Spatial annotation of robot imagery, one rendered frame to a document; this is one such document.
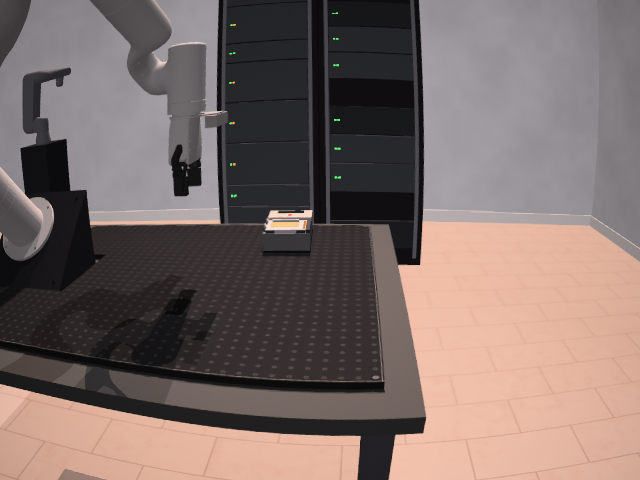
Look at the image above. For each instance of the white cassette with orange tabs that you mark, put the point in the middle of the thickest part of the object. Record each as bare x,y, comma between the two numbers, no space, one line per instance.
286,226

